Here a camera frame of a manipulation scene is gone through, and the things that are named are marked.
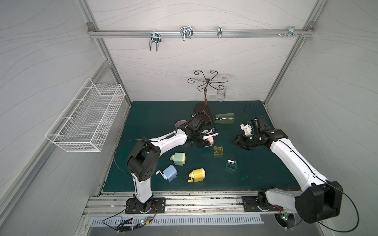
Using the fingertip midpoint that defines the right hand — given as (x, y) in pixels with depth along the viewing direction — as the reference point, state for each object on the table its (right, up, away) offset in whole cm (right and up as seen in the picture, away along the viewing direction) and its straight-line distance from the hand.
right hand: (234, 142), depth 80 cm
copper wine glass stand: (-13, +21, +28) cm, 37 cm away
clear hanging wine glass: (-3, +31, +18) cm, 36 cm away
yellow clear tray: (-6, -8, +14) cm, 17 cm away
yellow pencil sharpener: (-20, -16, -4) cm, 26 cm away
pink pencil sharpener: (-12, +1, +4) cm, 13 cm away
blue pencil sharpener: (-35, -16, -3) cm, 39 cm away
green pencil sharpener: (-31, -10, +4) cm, 32 cm away
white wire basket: (-74, +11, -12) cm, 76 cm away
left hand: (-13, +1, +9) cm, 16 cm away
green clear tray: (+1, -15, +8) cm, 18 cm away
